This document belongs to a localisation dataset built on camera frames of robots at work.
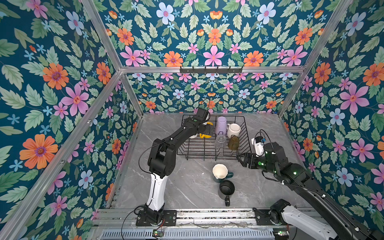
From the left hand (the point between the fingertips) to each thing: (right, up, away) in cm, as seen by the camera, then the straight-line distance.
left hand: (209, 125), depth 94 cm
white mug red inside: (+16, -3, +4) cm, 17 cm away
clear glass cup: (+7, -10, -3) cm, 12 cm away
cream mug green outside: (+6, -28, -8) cm, 30 cm away
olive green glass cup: (+15, -11, -2) cm, 19 cm away
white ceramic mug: (-10, -8, +7) cm, 15 cm away
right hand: (+15, -16, -22) cm, 31 cm away
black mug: (+9, -36, -12) cm, 39 cm away
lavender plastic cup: (+8, 0, +2) cm, 8 cm away
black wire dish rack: (-3, -16, +3) cm, 17 cm away
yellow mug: (-4, -7, +6) cm, 10 cm away
